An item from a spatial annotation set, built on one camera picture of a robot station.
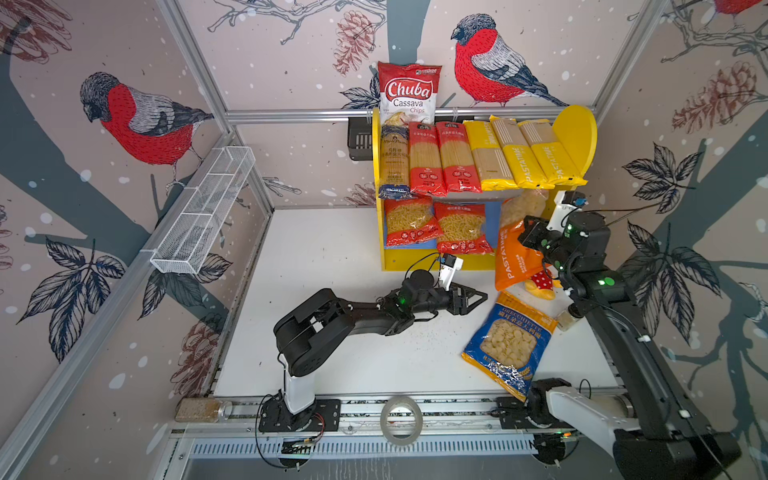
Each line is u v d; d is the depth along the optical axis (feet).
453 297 2.30
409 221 3.02
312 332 1.63
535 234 2.04
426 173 2.26
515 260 2.34
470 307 2.34
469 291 2.58
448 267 2.39
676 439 1.19
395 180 2.24
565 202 1.98
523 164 2.34
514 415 2.40
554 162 2.34
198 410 2.34
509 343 2.68
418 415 2.31
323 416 2.39
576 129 2.25
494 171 2.29
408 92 2.71
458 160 2.39
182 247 2.32
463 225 2.98
